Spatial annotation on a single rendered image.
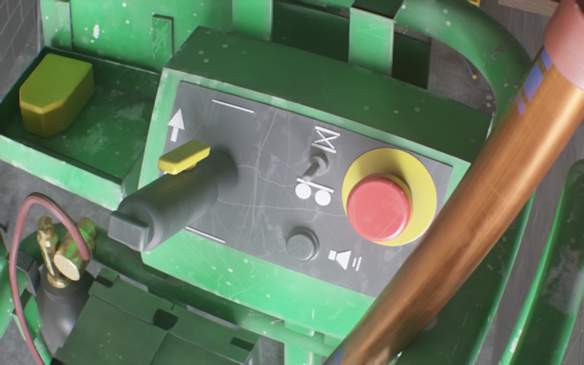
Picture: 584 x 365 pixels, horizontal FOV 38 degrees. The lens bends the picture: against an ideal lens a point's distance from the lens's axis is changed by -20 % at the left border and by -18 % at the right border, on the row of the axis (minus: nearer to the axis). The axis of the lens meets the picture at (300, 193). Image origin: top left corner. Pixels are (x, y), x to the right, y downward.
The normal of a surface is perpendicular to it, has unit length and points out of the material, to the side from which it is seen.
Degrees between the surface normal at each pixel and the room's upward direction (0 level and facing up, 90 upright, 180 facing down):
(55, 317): 58
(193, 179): 41
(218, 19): 90
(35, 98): 0
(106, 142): 0
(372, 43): 90
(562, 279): 9
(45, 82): 0
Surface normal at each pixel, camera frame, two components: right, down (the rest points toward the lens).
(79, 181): -0.40, 0.70
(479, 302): 0.43, -0.43
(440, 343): -0.13, -0.68
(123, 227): -0.32, 0.25
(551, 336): 0.15, -0.58
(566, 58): -0.74, 0.42
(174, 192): 0.69, -0.59
